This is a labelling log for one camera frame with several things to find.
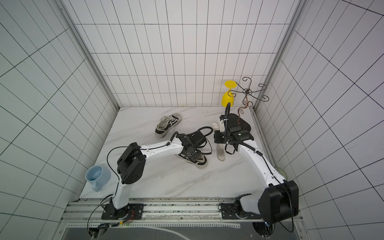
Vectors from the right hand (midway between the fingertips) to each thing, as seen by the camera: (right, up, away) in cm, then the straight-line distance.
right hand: (217, 133), depth 83 cm
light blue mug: (-68, -25, 0) cm, 73 cm away
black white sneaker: (-32, +5, +17) cm, 37 cm away
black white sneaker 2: (-9, -18, 0) cm, 20 cm away
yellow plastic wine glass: (+6, +21, 0) cm, 22 cm away
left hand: (-16, -14, +5) cm, 22 cm away
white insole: (+1, -7, -5) cm, 9 cm away
